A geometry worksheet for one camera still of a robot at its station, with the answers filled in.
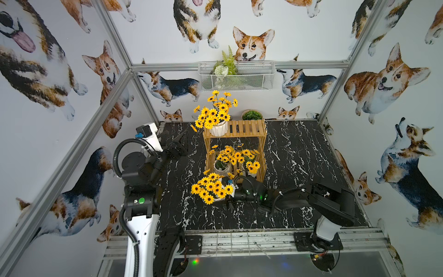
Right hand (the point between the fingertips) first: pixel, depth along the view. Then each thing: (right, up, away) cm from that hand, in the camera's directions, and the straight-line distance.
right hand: (212, 195), depth 75 cm
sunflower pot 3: (+15, +15, +10) cm, 23 cm away
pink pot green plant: (+21, +39, +35) cm, 56 cm away
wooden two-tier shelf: (+14, +29, +5) cm, 32 cm away
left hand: (-9, +28, -15) cm, 33 cm away
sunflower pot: (+2, +6, -11) cm, 13 cm away
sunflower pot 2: (+5, +15, +9) cm, 18 cm away
